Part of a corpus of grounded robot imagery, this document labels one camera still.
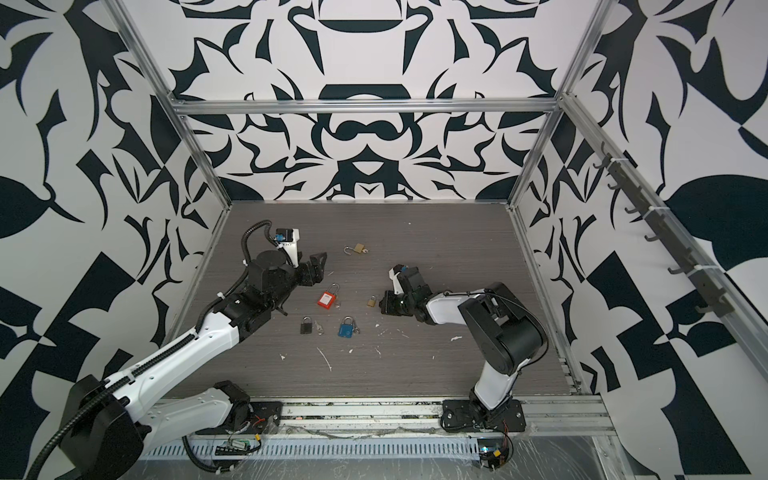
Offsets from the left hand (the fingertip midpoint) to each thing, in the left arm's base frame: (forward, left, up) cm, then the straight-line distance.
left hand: (313, 248), depth 78 cm
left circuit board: (-40, +17, -21) cm, 48 cm away
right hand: (-5, -16, -22) cm, 28 cm away
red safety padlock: (-3, -1, -22) cm, 22 cm away
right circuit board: (-43, -42, -24) cm, 65 cm away
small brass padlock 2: (+16, -10, -22) cm, 29 cm away
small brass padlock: (-4, -14, -23) cm, 28 cm away
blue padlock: (-12, -7, -24) cm, 27 cm away
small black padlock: (-11, +5, -23) cm, 26 cm away
